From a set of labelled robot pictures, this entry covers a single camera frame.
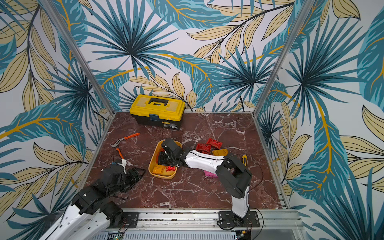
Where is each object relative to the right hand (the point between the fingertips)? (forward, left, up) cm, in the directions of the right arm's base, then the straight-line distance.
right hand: (157, 159), depth 83 cm
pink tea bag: (-6, -29, -8) cm, 31 cm away
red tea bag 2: (+12, -27, -9) cm, 31 cm away
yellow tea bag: (-3, 0, -6) cm, 7 cm away
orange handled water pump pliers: (+17, +31, -10) cm, 37 cm away
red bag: (-2, -7, -8) cm, 11 cm away
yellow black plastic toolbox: (+32, -1, +5) cm, 32 cm away
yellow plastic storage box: (-7, -6, -6) cm, 11 cm away
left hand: (-10, +4, +3) cm, 11 cm away
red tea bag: (+16, -35, -9) cm, 39 cm away
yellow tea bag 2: (+8, -38, -8) cm, 40 cm away
